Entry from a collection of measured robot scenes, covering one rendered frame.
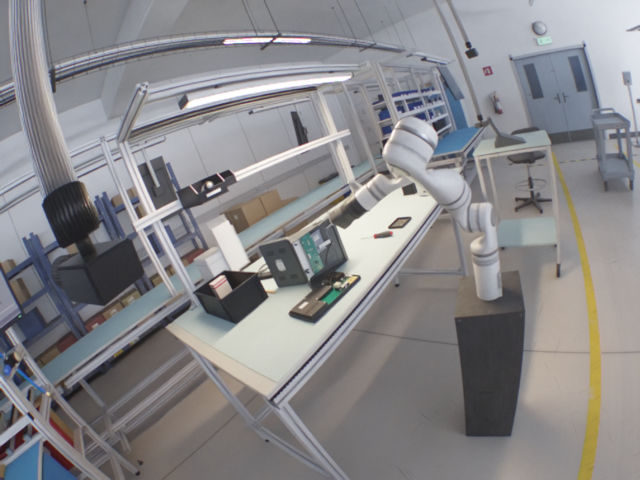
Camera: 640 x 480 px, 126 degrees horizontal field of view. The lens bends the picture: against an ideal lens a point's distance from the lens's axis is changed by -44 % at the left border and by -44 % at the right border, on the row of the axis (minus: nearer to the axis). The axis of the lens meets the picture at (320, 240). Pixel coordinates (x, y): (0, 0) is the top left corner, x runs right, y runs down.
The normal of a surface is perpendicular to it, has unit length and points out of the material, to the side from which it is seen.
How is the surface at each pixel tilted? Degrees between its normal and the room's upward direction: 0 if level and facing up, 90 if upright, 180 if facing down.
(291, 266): 90
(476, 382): 90
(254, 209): 90
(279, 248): 90
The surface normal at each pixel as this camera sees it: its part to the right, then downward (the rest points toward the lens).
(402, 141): -0.50, -0.09
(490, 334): -0.45, 0.45
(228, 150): 0.72, -0.05
